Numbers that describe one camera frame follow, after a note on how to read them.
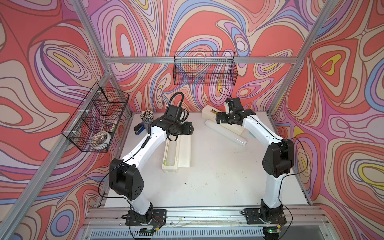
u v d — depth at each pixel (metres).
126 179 0.43
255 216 0.72
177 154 0.89
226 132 1.03
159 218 0.73
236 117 0.67
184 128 0.74
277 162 0.52
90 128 0.74
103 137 0.73
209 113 1.10
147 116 0.93
